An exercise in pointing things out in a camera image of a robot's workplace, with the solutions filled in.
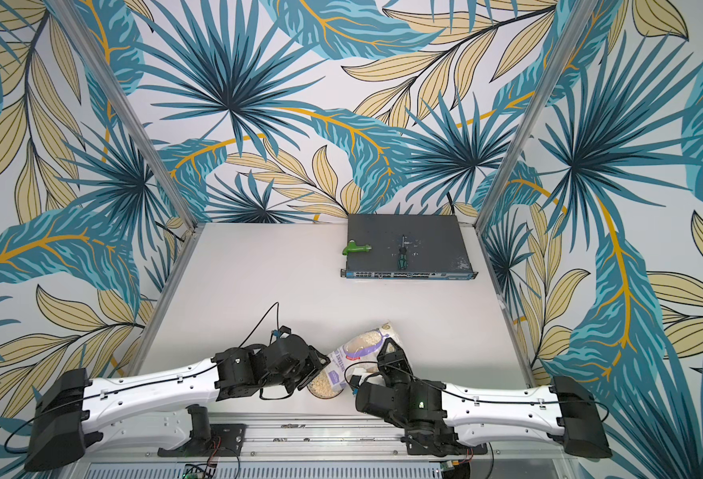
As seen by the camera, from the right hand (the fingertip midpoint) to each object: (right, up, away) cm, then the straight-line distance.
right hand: (384, 351), depth 74 cm
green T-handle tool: (-8, +26, +33) cm, 43 cm away
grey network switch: (+22, +27, +35) cm, 50 cm away
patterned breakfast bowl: (-16, -11, +4) cm, 20 cm away
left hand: (-14, -5, -1) cm, 15 cm away
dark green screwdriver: (+9, +22, +27) cm, 36 cm away
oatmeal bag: (-6, -1, -1) cm, 6 cm away
